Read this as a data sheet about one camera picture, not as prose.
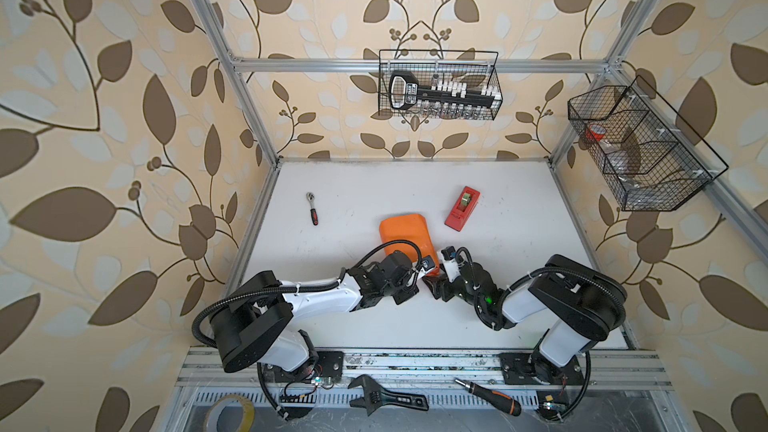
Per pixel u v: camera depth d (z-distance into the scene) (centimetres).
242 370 45
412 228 95
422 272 73
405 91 85
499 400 68
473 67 91
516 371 73
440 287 80
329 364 74
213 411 66
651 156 73
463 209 100
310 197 108
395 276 66
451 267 80
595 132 88
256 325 43
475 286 68
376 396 71
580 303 47
